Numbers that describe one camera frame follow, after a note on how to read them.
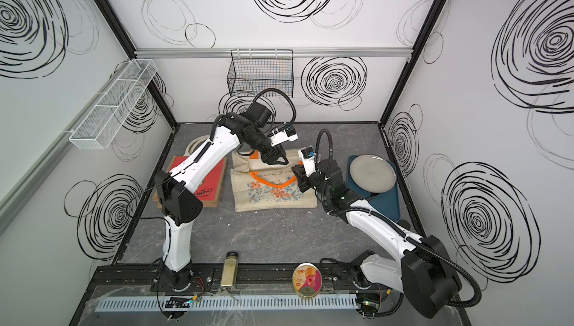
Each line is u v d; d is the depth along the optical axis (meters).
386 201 0.91
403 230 0.46
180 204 0.49
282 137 0.70
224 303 0.96
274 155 0.70
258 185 0.84
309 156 0.68
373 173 0.99
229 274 0.72
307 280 0.71
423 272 0.40
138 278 0.74
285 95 0.63
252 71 0.96
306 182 0.71
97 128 0.72
